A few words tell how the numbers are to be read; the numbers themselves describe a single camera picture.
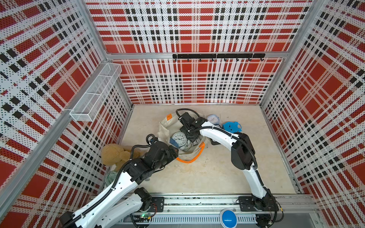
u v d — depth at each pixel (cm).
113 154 73
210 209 73
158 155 53
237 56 89
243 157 54
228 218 70
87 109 93
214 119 108
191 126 68
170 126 90
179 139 94
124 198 48
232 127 102
